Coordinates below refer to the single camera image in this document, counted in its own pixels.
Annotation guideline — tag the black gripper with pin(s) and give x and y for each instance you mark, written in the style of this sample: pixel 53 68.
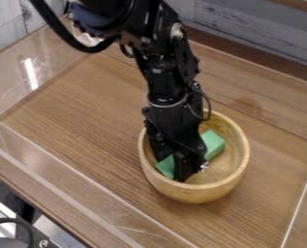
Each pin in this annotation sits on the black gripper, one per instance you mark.
pixel 173 135

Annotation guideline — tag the green rectangular block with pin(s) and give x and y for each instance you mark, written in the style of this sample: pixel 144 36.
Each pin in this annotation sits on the green rectangular block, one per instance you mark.
pixel 215 144

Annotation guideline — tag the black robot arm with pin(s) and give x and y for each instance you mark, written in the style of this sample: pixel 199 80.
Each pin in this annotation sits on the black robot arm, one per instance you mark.
pixel 149 32

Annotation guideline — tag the brown wooden bowl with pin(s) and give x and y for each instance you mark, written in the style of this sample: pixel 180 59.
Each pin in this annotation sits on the brown wooden bowl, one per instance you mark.
pixel 217 180

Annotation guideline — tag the clear acrylic tray wall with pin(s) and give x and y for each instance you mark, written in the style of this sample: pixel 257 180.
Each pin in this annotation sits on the clear acrylic tray wall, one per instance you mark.
pixel 73 159

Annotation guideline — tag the black metal table frame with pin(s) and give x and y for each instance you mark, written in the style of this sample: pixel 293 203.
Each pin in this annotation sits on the black metal table frame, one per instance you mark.
pixel 17 208

